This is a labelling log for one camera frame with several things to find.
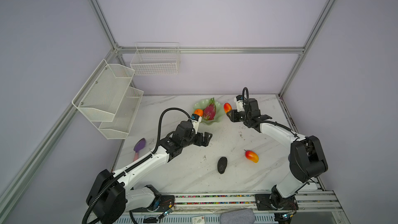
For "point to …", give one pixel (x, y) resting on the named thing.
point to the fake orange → (199, 112)
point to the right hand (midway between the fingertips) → (228, 112)
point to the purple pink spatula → (140, 145)
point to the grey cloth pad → (245, 215)
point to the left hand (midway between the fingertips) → (203, 134)
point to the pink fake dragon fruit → (209, 112)
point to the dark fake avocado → (222, 164)
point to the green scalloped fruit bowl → (219, 111)
